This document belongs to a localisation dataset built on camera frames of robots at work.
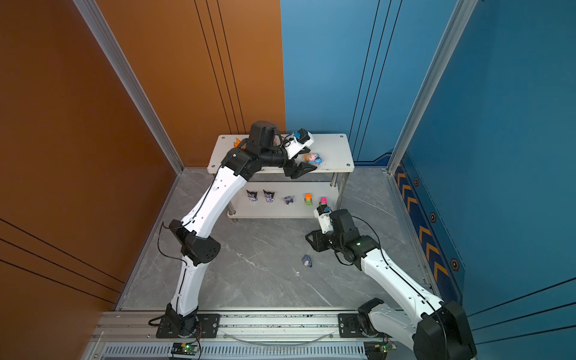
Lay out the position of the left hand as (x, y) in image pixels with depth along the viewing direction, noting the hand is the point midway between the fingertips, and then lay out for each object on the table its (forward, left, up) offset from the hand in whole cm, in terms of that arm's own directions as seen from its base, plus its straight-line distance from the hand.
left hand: (312, 154), depth 72 cm
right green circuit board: (-49, -21, -38) cm, 66 cm away
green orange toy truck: (+3, 0, -29) cm, 29 cm away
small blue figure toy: (-21, +1, -36) cm, 42 cm away
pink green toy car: (+2, -6, -29) cm, 30 cm away
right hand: (-17, 0, -25) cm, 30 cm away
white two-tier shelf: (+18, -10, -33) cm, 39 cm away
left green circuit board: (-50, +41, -39) cm, 75 cm away
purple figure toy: (+3, +9, -28) cm, 30 cm away
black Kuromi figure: (+3, +17, -26) cm, 31 cm away
